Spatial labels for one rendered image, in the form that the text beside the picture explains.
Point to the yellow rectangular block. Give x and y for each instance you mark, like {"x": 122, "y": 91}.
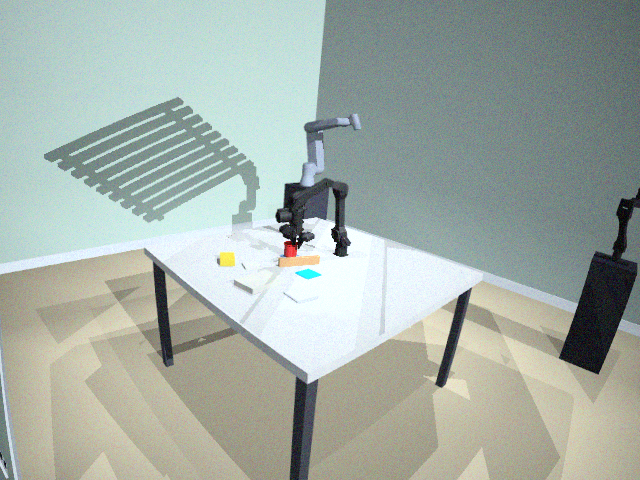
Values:
{"x": 227, "y": 259}

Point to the red cup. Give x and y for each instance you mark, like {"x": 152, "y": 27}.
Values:
{"x": 289, "y": 249}

